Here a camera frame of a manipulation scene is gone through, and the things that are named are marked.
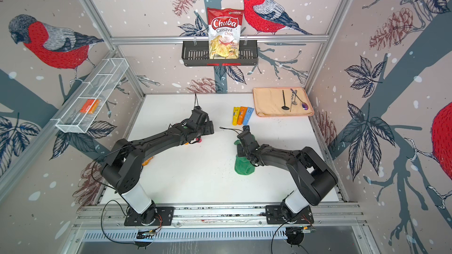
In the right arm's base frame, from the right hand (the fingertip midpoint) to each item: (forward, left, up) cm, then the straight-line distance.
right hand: (242, 145), depth 94 cm
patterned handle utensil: (+38, -35, -2) cm, 51 cm away
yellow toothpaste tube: (+21, +4, 0) cm, 21 cm away
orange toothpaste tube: (+21, 0, 0) cm, 21 cm away
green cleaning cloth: (-12, 0, +1) cm, 12 cm away
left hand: (+8, +16, +10) cm, 21 cm away
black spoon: (+30, -28, -2) cm, 41 cm away
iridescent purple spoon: (+31, -41, -2) cm, 52 cm away
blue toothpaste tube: (+23, -4, -1) cm, 24 cm away
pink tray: (+35, -26, -2) cm, 44 cm away
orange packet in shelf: (-1, +65, +31) cm, 72 cm away
